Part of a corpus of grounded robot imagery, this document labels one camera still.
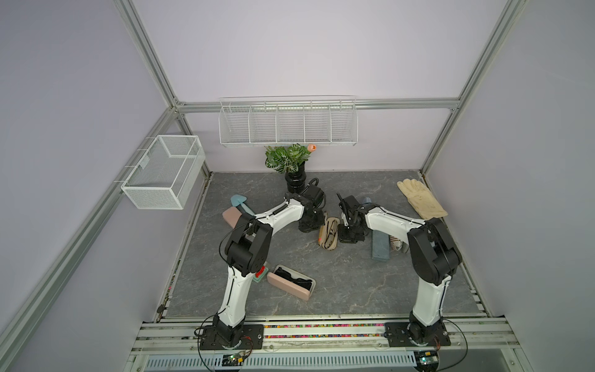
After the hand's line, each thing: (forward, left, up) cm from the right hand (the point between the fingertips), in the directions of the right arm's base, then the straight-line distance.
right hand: (341, 238), depth 95 cm
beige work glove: (+20, -40, 0) cm, 45 cm away
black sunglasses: (-18, +16, -1) cm, 24 cm away
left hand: (+3, +8, +3) cm, 9 cm away
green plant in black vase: (+22, +21, +23) cm, 38 cm away
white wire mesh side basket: (+11, +65, +26) cm, 71 cm away
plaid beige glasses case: (+3, +6, 0) cm, 6 cm away
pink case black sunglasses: (-20, +20, +8) cm, 29 cm away
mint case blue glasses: (-5, -14, +2) cm, 15 cm away
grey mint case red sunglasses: (-14, +32, -1) cm, 35 cm away
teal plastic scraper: (+21, +46, 0) cm, 51 cm away
